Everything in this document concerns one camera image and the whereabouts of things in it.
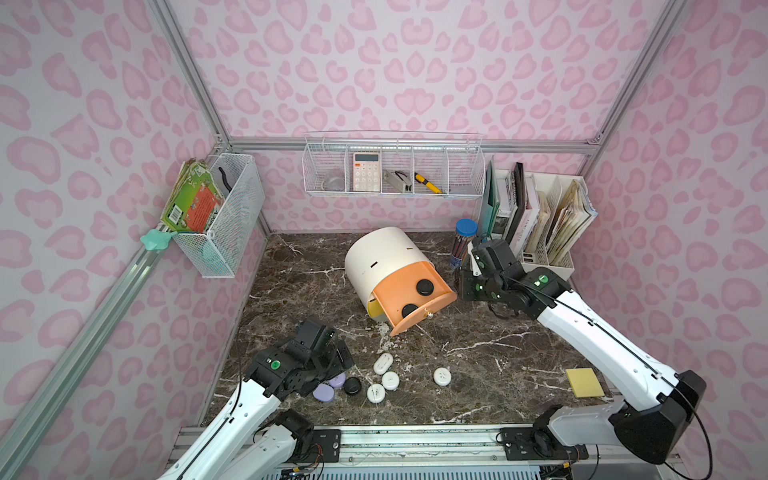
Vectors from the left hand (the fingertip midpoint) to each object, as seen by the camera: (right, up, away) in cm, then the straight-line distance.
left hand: (341, 360), depth 75 cm
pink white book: (+52, +37, +12) cm, 65 cm away
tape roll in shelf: (-7, +49, +24) cm, 55 cm away
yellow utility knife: (+24, +50, +23) cm, 60 cm away
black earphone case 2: (+17, +12, +3) cm, 21 cm away
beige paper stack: (+68, +36, +16) cm, 79 cm away
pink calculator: (+4, +52, +20) cm, 56 cm away
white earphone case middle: (+12, -8, +7) cm, 16 cm away
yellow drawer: (+8, +12, +6) cm, 15 cm away
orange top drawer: (+18, +16, +6) cm, 24 cm away
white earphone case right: (+26, -7, +7) cm, 28 cm away
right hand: (+29, +19, +1) cm, 35 cm away
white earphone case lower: (+8, -11, +5) cm, 15 cm away
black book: (+51, +43, +13) cm, 68 cm away
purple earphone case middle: (-2, -8, +7) cm, 11 cm away
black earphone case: (+21, +17, +6) cm, 28 cm away
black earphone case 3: (+2, -10, +7) cm, 12 cm away
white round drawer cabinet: (+7, +26, +13) cm, 30 cm away
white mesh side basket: (-32, +26, -1) cm, 41 cm away
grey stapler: (+15, +50, +22) cm, 57 cm away
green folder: (+41, +41, +11) cm, 59 cm away
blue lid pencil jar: (+36, +34, +20) cm, 54 cm away
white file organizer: (+61, +39, +23) cm, 76 cm away
